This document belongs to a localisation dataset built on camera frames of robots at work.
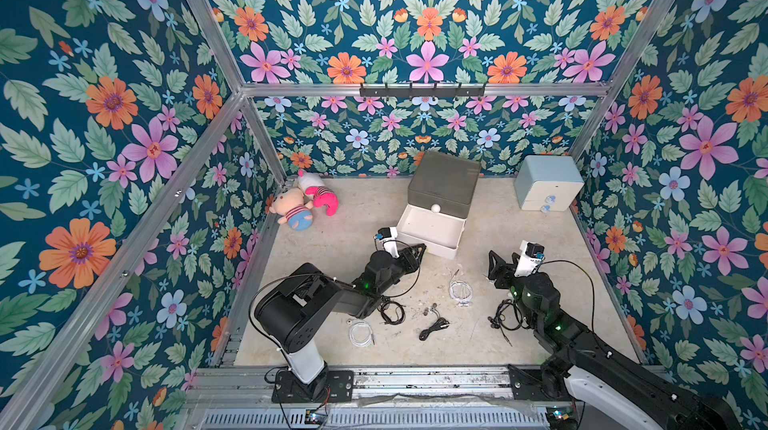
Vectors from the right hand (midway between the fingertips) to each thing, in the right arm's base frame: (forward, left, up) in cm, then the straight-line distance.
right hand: (501, 253), depth 80 cm
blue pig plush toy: (+19, +65, -8) cm, 68 cm away
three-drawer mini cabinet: (+16, +16, +6) cm, 24 cm away
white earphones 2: (-5, +10, -15) cm, 18 cm away
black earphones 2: (-14, +16, -15) cm, 26 cm away
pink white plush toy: (+30, +61, -5) cm, 68 cm away
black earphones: (-8, +32, -15) cm, 37 cm away
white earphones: (-18, +39, -16) cm, 45 cm away
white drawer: (+11, +16, -7) cm, 20 cm away
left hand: (+4, +20, -3) cm, 21 cm away
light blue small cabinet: (+28, -20, -1) cm, 35 cm away
